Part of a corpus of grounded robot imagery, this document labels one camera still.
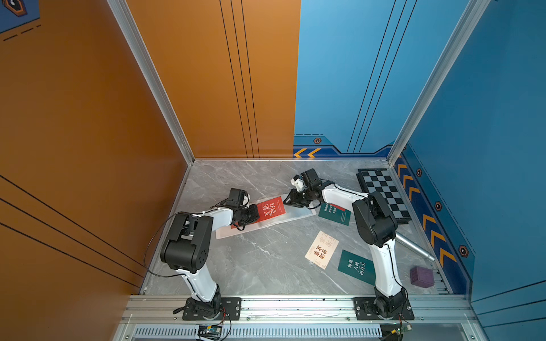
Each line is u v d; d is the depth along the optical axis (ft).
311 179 2.72
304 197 2.85
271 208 3.17
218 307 2.16
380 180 3.48
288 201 3.13
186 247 1.59
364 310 2.38
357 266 2.71
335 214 3.25
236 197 2.59
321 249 2.85
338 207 2.27
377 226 1.84
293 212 3.15
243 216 2.71
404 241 2.85
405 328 2.27
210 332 2.36
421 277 2.48
